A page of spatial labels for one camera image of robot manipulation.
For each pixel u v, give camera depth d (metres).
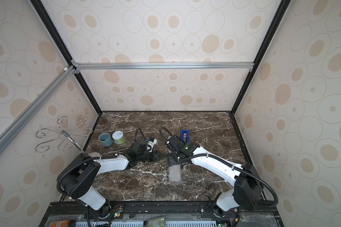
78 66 0.90
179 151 0.56
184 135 0.97
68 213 0.73
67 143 0.62
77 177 0.45
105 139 0.99
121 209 0.73
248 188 0.41
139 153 0.72
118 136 0.98
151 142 0.83
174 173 0.81
